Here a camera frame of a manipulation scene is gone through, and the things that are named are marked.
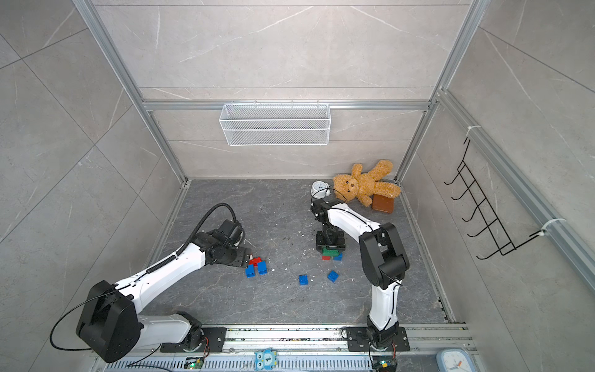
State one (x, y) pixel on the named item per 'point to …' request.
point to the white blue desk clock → (454, 360)
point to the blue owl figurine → (266, 359)
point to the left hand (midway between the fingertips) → (242, 254)
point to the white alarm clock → (320, 189)
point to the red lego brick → (325, 258)
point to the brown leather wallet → (383, 204)
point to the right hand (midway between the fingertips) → (331, 251)
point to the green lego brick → (330, 253)
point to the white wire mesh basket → (269, 125)
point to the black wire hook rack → (493, 227)
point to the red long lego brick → (255, 261)
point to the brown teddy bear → (364, 186)
